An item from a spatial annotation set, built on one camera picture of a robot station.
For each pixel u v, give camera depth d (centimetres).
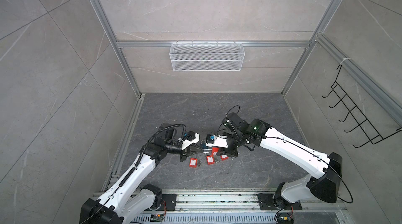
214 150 68
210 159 86
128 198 45
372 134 58
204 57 101
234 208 73
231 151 61
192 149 64
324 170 40
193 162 84
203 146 63
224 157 87
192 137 59
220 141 61
